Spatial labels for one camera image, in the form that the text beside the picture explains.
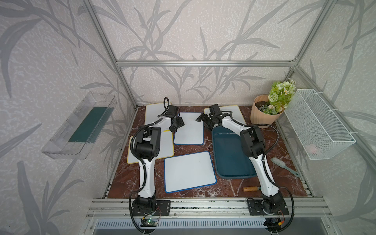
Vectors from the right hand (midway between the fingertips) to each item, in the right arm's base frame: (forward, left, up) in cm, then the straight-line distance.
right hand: (197, 122), depth 105 cm
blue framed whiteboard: (-8, +4, -3) cm, 9 cm away
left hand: (0, +12, -2) cm, 12 cm away
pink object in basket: (-30, -57, +16) cm, 67 cm away
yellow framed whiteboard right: (+15, -31, -6) cm, 35 cm away
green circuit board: (-59, +25, -5) cm, 64 cm away
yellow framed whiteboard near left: (-19, +21, -3) cm, 28 cm away
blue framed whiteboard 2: (-34, +6, -5) cm, 35 cm away
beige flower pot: (-1, -50, -6) cm, 51 cm away
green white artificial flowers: (+2, -51, +24) cm, 56 cm away
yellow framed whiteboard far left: (+15, +37, -5) cm, 41 cm away
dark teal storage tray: (-26, -21, -8) cm, 35 cm away
